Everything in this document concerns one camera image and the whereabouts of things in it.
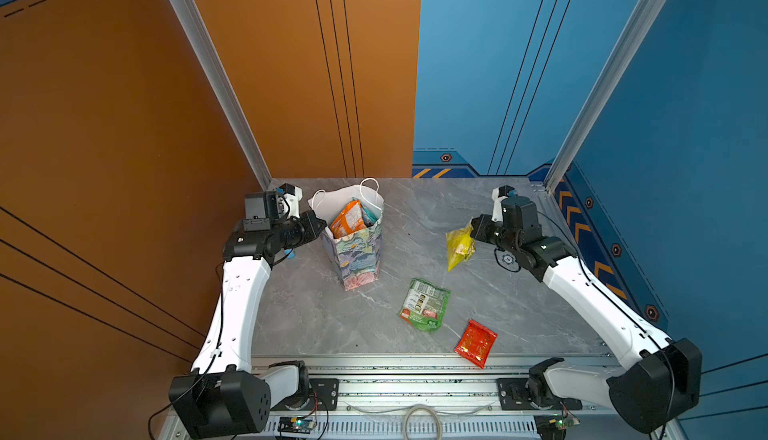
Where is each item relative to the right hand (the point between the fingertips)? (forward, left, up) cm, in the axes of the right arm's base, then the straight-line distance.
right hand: (467, 220), depth 80 cm
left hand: (-3, +37, +4) cm, 37 cm away
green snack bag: (-14, +11, -22) cm, 29 cm away
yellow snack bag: (-6, +2, -3) cm, 7 cm away
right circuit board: (-43, -18, -26) cm, 53 cm away
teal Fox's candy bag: (+4, +27, -3) cm, 28 cm away
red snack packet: (-25, -2, -23) cm, 34 cm away
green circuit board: (-43, +44, -24) cm, 66 cm away
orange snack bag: (+3, +33, -4) cm, 33 cm away
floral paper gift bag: (-6, +30, +2) cm, 31 cm away
